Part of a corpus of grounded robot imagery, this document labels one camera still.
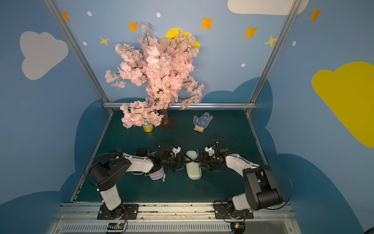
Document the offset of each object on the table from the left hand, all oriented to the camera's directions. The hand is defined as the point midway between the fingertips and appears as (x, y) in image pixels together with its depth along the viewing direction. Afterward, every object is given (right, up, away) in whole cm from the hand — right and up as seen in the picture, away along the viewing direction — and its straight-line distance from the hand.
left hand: (191, 162), depth 86 cm
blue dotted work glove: (+9, +24, +28) cm, 39 cm away
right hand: (+5, 0, 0) cm, 5 cm away
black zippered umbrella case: (-32, +5, +7) cm, 33 cm away
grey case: (+1, -4, -1) cm, 5 cm away
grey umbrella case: (-20, -7, -3) cm, 22 cm away
